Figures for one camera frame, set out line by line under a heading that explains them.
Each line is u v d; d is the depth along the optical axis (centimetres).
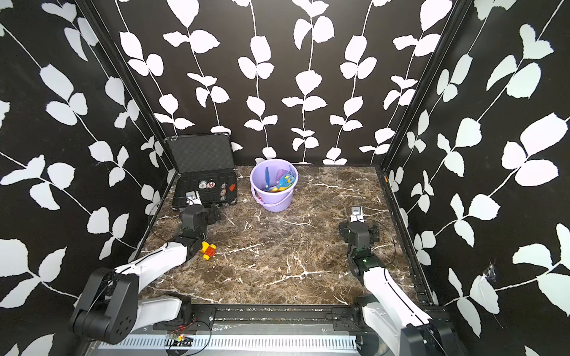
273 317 75
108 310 41
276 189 98
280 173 103
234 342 70
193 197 76
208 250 88
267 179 93
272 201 94
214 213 82
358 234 62
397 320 44
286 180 98
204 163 111
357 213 72
